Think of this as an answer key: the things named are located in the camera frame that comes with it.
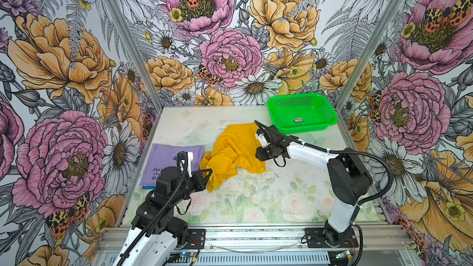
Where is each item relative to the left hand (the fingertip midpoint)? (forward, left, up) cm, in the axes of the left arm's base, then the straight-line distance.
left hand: (211, 177), depth 72 cm
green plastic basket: (+52, -51, -19) cm, 75 cm away
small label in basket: (+45, -47, -18) cm, 67 cm away
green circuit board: (-23, +10, -18) cm, 31 cm away
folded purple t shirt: (+18, +31, -15) cm, 39 cm away
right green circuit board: (-24, -50, -18) cm, 58 cm away
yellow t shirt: (+21, -8, -17) cm, 28 cm away
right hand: (+15, -21, -13) cm, 29 cm away
